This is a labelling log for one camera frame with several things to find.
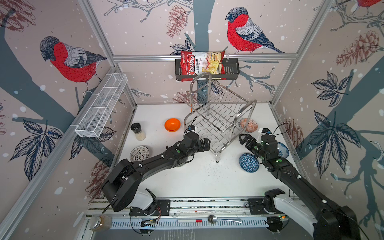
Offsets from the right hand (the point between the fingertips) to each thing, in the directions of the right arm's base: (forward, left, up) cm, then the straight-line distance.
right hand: (242, 140), depth 83 cm
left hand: (-2, +21, 0) cm, 21 cm away
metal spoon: (-37, +17, -12) cm, 42 cm away
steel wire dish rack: (+24, +13, -10) cm, 29 cm away
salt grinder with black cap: (+7, +65, -8) cm, 66 cm away
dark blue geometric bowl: (-7, -5, -13) cm, 16 cm away
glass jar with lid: (-41, +65, -2) cm, 77 cm away
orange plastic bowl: (+17, +45, -9) cm, 48 cm away
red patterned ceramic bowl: (+19, -12, -12) cm, 26 cm away
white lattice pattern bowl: (-5, +62, -10) cm, 63 cm away
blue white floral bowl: (+1, -28, -14) cm, 31 cm away
